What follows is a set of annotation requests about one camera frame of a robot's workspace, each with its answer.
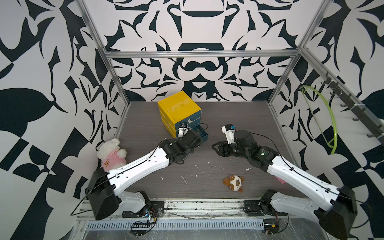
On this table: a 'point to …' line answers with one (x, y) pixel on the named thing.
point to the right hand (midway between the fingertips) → (214, 144)
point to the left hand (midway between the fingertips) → (186, 138)
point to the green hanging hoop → (317, 93)
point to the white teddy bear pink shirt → (112, 158)
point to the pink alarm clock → (282, 181)
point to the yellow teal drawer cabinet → (179, 111)
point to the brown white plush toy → (234, 182)
